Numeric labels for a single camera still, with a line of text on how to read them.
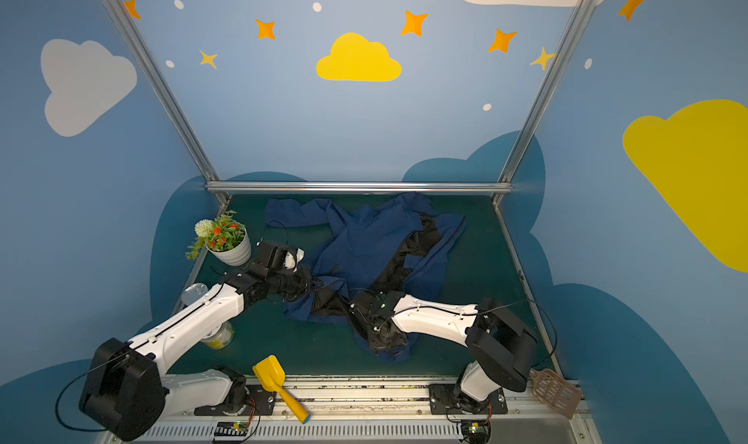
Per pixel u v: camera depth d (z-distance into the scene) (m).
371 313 0.66
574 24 0.75
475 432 0.73
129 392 0.40
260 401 0.74
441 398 0.75
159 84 0.85
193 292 0.88
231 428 0.73
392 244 0.99
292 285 0.72
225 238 0.88
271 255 0.65
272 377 0.78
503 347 0.44
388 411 0.73
